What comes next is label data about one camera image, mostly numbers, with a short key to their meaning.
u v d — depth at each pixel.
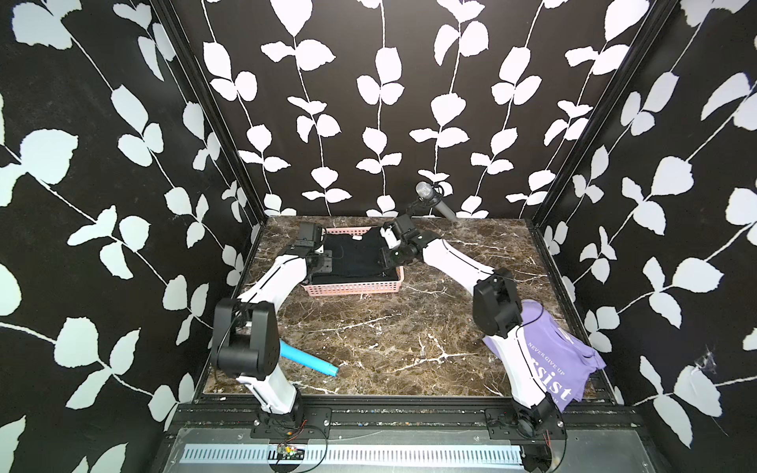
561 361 0.84
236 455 0.70
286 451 0.70
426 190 0.93
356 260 1.07
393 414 0.77
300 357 0.84
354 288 0.95
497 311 0.60
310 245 0.72
